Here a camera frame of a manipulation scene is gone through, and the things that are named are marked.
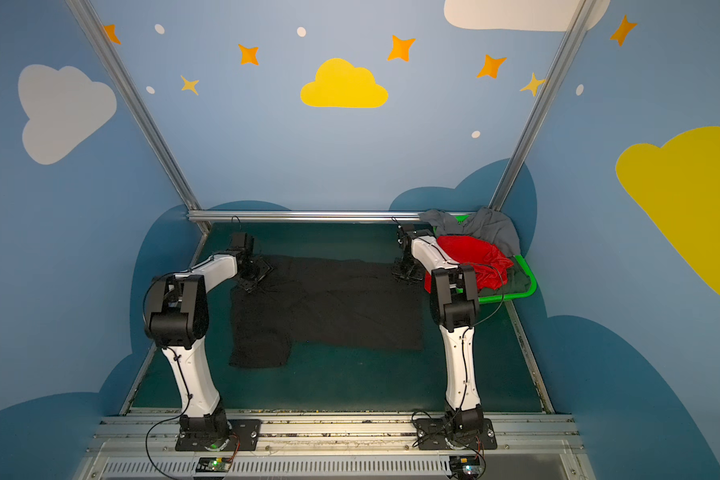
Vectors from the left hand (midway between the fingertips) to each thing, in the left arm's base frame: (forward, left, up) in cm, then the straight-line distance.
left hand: (271, 273), depth 104 cm
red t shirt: (-6, -72, +13) cm, 73 cm away
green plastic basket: (-11, -85, +7) cm, 86 cm away
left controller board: (-55, +3, -3) cm, 55 cm away
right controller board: (-55, -58, -3) cm, 80 cm away
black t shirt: (-11, -19, -2) cm, 22 cm away
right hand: (0, -48, -1) cm, 48 cm away
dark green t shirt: (-8, -82, +9) cm, 82 cm away
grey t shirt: (+19, -78, +7) cm, 81 cm away
